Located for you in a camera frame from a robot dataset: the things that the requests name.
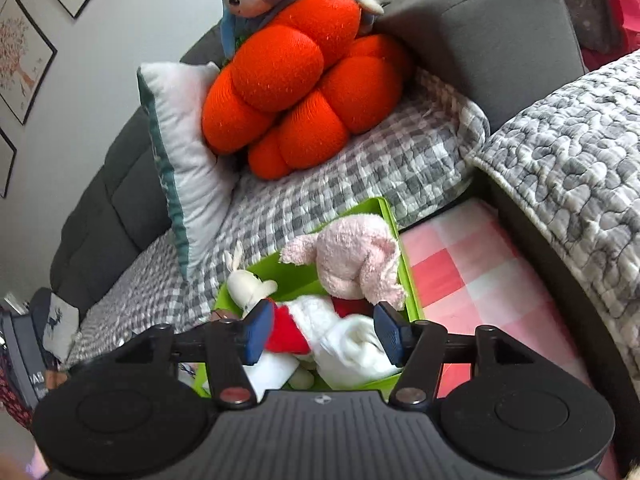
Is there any beige rabbit plush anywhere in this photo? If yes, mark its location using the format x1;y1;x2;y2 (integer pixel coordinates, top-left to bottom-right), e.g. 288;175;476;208
222;240;279;319

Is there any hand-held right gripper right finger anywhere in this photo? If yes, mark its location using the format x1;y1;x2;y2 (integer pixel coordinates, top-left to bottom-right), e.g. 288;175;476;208
373;301;532;407

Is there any grey sofa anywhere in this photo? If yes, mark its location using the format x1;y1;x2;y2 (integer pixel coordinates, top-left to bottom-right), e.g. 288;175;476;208
49;0;589;312

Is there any framed tree picture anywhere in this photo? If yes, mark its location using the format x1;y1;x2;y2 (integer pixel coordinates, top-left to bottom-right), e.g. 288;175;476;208
0;0;58;126

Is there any red bag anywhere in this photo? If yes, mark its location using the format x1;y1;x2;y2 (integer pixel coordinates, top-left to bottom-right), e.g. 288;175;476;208
582;0;640;73

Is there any grey checkered blanket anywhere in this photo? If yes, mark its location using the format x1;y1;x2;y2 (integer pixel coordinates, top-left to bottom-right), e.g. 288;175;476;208
64;67;492;367

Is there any teal and white pillow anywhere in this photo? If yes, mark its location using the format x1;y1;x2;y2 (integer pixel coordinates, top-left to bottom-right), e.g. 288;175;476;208
137;62;242;282

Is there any green plastic box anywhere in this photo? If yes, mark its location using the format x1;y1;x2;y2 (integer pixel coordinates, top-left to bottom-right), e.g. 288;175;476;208
192;197;427;402

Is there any red checkered tablecloth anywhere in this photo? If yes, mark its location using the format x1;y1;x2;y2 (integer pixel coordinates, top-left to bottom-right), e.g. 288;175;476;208
399;199;622;480

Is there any grey deer print cushion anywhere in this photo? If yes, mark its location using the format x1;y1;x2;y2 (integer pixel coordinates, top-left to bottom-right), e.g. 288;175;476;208
29;287;81;367

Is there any pink plush toy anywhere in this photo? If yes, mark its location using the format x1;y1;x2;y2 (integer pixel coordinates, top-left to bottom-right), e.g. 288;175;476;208
279;213;407;312

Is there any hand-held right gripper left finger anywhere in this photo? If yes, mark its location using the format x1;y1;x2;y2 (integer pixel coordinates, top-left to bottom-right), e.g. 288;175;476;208
114;300;277;407

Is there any santa plush toy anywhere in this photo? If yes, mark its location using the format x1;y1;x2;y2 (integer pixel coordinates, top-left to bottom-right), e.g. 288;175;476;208
240;294;382;392

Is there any orange knot cushion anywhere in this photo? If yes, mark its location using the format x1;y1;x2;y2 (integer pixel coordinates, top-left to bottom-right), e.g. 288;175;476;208
201;0;414;181

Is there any grey fleece cloth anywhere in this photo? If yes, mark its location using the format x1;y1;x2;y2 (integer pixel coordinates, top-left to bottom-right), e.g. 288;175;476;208
554;0;627;54

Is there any grey quilted blanket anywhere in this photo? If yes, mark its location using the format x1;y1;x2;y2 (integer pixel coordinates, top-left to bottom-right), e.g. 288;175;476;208
467;49;640;362

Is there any red patterned cloth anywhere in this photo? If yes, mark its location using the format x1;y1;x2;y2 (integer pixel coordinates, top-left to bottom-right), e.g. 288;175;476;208
0;350;37;432

